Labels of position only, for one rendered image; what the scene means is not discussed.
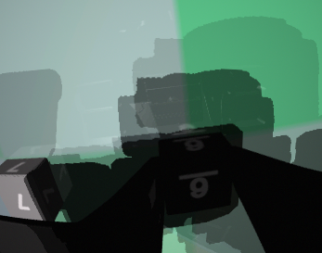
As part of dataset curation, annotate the black digit block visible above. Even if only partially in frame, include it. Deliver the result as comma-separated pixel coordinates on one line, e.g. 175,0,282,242
159,133,234,215

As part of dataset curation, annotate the grey block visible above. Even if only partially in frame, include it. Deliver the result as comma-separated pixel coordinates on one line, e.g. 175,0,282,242
0,157,63,221

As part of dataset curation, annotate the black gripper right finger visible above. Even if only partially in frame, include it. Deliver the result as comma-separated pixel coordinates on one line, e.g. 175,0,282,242
232,146,322,253

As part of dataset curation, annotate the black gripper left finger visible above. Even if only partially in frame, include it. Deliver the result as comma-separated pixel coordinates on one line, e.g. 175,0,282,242
0,157,164,253

